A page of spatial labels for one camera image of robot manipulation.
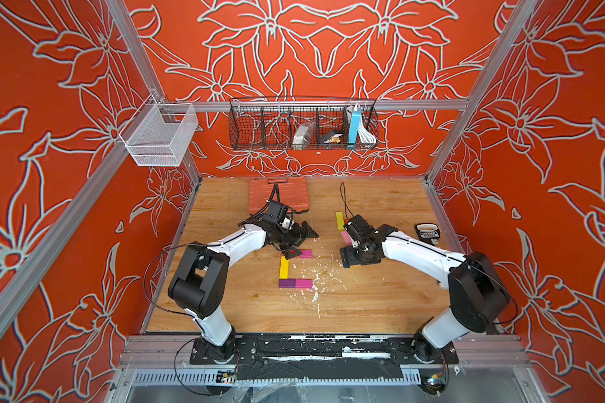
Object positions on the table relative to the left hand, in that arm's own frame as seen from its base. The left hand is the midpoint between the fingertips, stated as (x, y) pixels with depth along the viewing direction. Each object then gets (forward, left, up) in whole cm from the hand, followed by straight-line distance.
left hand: (313, 241), depth 86 cm
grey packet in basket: (+33, +6, +22) cm, 40 cm away
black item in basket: (+29, -4, +24) cm, 37 cm away
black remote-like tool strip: (+12, -46, -8) cm, 48 cm away
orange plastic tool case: (+28, +9, -4) cm, 29 cm away
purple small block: (-12, +8, -9) cm, 17 cm away
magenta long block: (-12, +3, -10) cm, 15 cm away
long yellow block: (-8, +10, -9) cm, 15 cm away
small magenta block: (+1, +2, -11) cm, 11 cm away
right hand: (-4, -13, -5) cm, 14 cm away
